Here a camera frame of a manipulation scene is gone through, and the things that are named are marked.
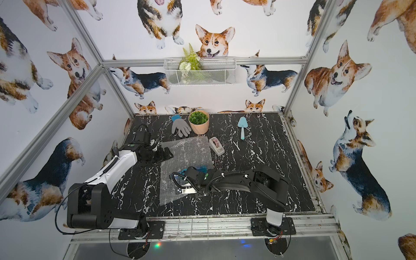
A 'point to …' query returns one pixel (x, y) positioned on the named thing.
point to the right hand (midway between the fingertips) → (195, 184)
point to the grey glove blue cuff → (183, 128)
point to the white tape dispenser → (216, 147)
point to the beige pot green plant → (199, 121)
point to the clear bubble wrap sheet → (187, 153)
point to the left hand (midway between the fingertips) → (169, 155)
